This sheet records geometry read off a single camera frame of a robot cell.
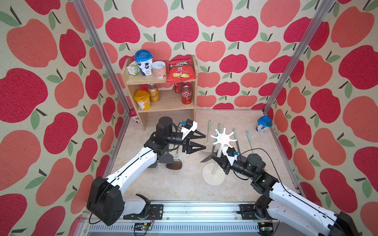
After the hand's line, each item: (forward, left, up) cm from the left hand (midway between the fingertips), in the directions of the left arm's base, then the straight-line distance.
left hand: (204, 146), depth 64 cm
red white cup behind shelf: (+39, +48, -20) cm, 65 cm away
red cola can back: (+47, +14, -2) cm, 49 cm away
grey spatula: (-10, +21, +1) cm, 23 cm away
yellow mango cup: (+33, +34, -1) cm, 48 cm away
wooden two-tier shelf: (+40, +20, -9) cm, 46 cm away
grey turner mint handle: (+10, +21, -31) cm, 39 cm away
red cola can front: (+37, +8, -1) cm, 38 cm away
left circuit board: (-26, +30, -33) cm, 52 cm away
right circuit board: (-27, -32, -33) cm, 53 cm away
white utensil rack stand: (-1, -8, -30) cm, 31 cm away
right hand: (0, -6, -10) cm, 12 cm away
